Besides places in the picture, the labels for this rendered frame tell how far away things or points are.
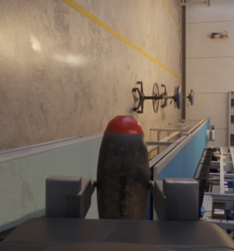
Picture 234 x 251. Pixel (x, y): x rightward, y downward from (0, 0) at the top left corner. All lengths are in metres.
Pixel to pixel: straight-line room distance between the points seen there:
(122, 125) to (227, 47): 11.32
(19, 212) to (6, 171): 0.06
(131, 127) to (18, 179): 0.28
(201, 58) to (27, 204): 11.09
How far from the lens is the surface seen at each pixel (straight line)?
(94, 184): 0.16
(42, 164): 0.47
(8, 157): 0.41
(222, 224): 2.84
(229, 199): 3.92
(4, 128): 2.11
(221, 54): 11.43
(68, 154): 0.54
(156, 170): 1.71
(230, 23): 11.62
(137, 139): 0.16
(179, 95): 4.85
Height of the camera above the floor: 1.23
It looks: 17 degrees down
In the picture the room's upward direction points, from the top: 91 degrees clockwise
